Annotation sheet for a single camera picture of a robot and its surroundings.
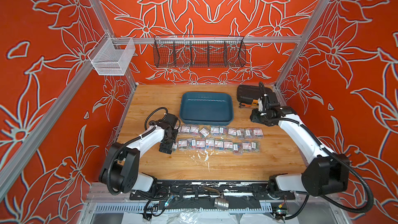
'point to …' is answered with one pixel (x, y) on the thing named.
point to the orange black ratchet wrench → (241, 104)
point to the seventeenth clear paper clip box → (192, 144)
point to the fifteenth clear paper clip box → (237, 149)
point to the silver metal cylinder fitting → (221, 203)
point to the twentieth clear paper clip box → (174, 147)
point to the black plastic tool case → (246, 94)
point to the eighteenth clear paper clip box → (182, 144)
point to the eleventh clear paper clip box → (210, 143)
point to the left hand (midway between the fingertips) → (176, 139)
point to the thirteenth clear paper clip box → (218, 145)
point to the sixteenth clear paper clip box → (246, 147)
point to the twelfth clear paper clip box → (200, 143)
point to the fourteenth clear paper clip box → (228, 146)
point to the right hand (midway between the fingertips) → (254, 115)
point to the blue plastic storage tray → (206, 108)
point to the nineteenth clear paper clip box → (255, 146)
